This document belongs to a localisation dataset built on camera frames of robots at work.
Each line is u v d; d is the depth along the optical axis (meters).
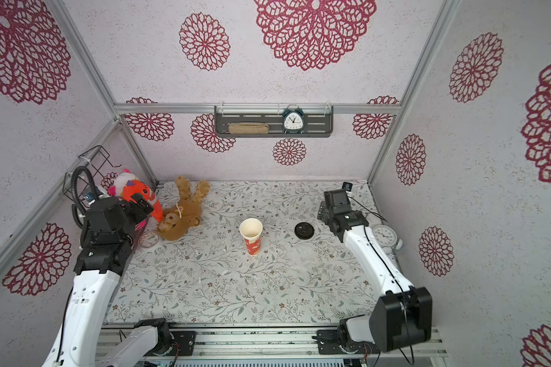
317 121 0.92
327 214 0.75
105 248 0.49
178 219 0.96
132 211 0.63
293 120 0.90
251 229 0.88
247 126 0.87
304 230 1.01
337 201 0.62
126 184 0.88
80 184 0.77
